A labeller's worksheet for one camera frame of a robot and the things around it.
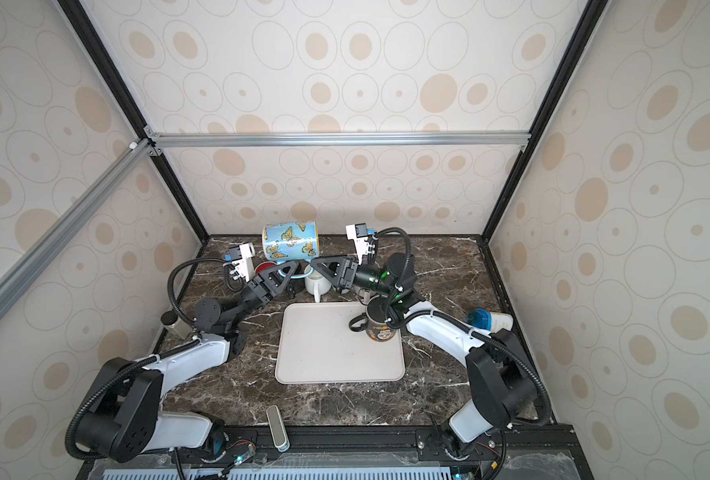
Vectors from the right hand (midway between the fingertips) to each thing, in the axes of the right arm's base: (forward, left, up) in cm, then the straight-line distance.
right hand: (314, 269), depth 66 cm
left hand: (-2, +3, +1) cm, 3 cm away
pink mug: (+15, -11, -32) cm, 37 cm away
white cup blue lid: (+2, -48, -27) cm, 55 cm away
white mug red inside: (0, +11, 0) cm, 11 cm away
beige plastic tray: (-2, +4, -34) cm, 34 cm away
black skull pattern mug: (0, -13, -24) cm, 28 cm away
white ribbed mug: (+16, +4, -28) cm, 32 cm away
